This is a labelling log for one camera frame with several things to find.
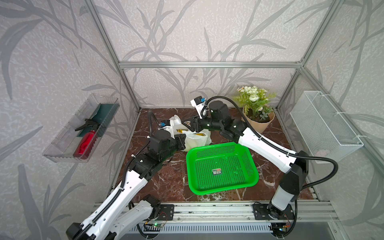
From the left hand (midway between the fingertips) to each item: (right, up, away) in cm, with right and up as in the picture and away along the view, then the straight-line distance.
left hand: (187, 136), depth 70 cm
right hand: (-1, +8, -1) cm, 8 cm away
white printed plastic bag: (+7, -2, +9) cm, 12 cm away
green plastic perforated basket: (+14, -22, +18) cm, 32 cm away
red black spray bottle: (-40, -1, -11) cm, 41 cm away
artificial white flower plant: (+37, +19, +14) cm, 44 cm away
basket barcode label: (+15, -23, +16) cm, 32 cm away
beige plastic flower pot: (+43, +4, +21) cm, 48 cm away
